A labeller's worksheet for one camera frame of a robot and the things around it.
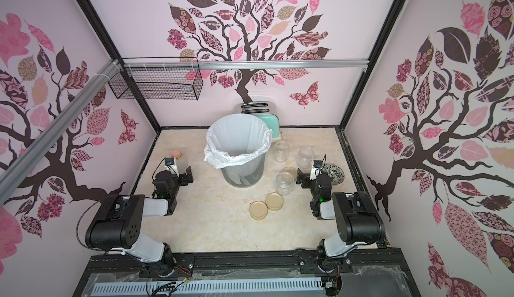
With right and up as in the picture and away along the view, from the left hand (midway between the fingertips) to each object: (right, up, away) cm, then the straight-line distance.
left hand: (183, 170), depth 94 cm
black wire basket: (-9, +45, 0) cm, 46 cm away
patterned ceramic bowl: (+75, -1, +3) cm, 75 cm away
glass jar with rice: (+60, +6, +3) cm, 61 cm away
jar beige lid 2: (+37, -17, -6) cm, 41 cm away
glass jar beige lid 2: (+49, -6, 0) cm, 50 cm away
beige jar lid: (+54, -1, +6) cm, 54 cm away
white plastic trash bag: (+26, +15, -2) cm, 30 cm away
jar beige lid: (+44, -14, -4) cm, 47 cm away
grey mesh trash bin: (+31, -2, -4) cm, 31 cm away
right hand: (+61, +2, -2) cm, 61 cm away
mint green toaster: (+40, +33, +13) cm, 53 cm away
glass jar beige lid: (+48, +11, +7) cm, 50 cm away
